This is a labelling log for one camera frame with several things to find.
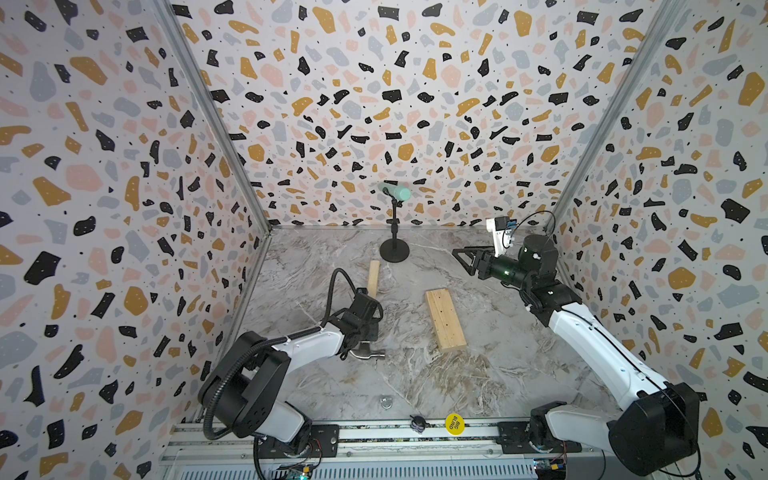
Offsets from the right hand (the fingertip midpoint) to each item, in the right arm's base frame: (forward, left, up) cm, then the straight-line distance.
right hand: (465, 252), depth 74 cm
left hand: (-5, +24, -27) cm, 37 cm away
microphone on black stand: (+26, +20, -29) cm, 44 cm away
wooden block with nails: (-5, +2, -28) cm, 28 cm away
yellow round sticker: (-32, +2, -31) cm, 44 cm away
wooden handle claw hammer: (-13, +26, -28) cm, 41 cm away
